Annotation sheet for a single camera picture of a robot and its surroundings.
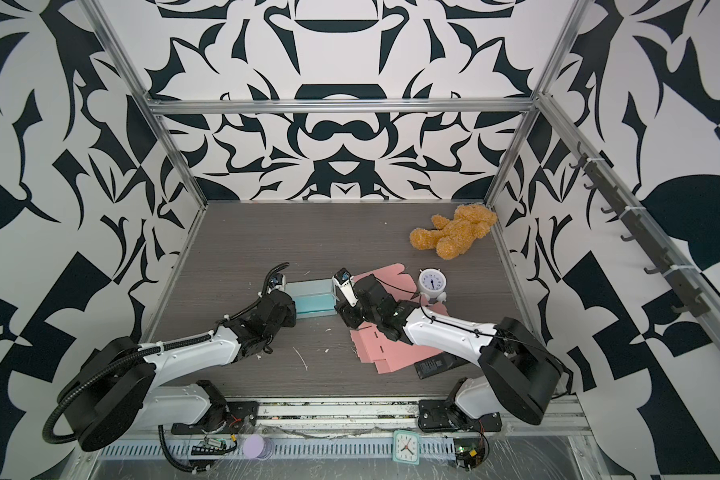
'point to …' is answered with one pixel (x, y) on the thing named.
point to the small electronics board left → (210, 447)
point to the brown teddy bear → (451, 239)
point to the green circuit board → (468, 452)
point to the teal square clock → (406, 447)
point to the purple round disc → (253, 446)
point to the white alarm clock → (432, 283)
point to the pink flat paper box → (372, 345)
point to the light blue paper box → (314, 298)
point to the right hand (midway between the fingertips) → (344, 299)
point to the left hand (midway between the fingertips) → (289, 297)
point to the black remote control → (439, 363)
